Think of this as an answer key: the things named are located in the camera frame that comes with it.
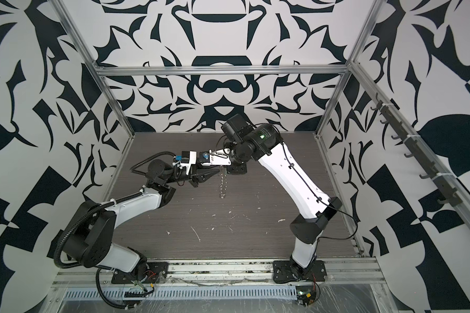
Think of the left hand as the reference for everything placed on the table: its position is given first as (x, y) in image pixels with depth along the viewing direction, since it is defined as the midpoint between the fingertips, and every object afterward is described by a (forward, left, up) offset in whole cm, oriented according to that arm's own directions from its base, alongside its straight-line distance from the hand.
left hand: (220, 162), depth 67 cm
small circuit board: (-36, -29, -33) cm, 57 cm away
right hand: (+2, -2, 0) cm, 3 cm away
